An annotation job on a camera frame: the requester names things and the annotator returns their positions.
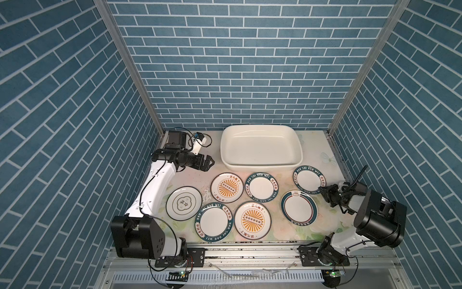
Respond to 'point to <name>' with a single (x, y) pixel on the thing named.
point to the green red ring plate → (299, 208)
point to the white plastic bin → (260, 147)
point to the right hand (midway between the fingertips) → (322, 189)
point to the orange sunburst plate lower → (252, 220)
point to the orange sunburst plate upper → (227, 187)
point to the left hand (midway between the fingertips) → (209, 159)
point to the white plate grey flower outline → (183, 203)
